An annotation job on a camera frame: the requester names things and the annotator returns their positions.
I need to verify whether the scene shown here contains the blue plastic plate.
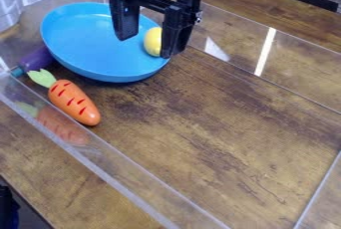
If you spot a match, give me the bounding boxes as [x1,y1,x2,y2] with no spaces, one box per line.
[40,2,170,83]

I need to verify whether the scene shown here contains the orange toy carrot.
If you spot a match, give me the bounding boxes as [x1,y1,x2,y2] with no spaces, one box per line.
[27,69,102,126]

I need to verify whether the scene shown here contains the yellow toy lemon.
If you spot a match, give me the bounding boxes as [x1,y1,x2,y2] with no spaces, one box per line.
[144,27,163,57]

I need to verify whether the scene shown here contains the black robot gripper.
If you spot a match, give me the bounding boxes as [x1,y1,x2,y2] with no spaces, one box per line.
[110,0,200,59]

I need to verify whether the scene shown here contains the purple toy eggplant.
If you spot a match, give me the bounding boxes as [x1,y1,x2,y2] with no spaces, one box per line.
[11,46,53,77]

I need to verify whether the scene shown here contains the clear acrylic enclosure wall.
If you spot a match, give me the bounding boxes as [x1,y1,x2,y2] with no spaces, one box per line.
[0,0,341,229]

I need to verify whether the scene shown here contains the dark object at bottom left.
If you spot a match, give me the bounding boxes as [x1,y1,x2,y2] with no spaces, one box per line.
[0,184,20,229]

